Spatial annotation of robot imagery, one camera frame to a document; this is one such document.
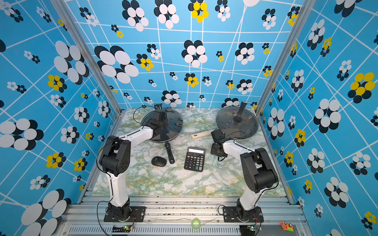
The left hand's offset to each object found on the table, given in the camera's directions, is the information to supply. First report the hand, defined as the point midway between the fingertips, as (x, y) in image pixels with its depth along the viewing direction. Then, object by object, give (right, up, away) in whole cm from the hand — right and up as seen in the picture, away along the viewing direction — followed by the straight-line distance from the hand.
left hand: (164, 117), depth 100 cm
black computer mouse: (-1, -28, -11) cm, 30 cm away
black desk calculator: (+21, -27, -9) cm, 36 cm away
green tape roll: (+20, -54, -28) cm, 64 cm away
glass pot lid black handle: (+51, -4, 0) cm, 51 cm away
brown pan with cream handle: (+28, -12, -7) cm, 31 cm away
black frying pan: (+5, -20, -11) cm, 24 cm away
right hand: (+37, -23, -4) cm, 44 cm away
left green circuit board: (-16, -57, -28) cm, 65 cm away
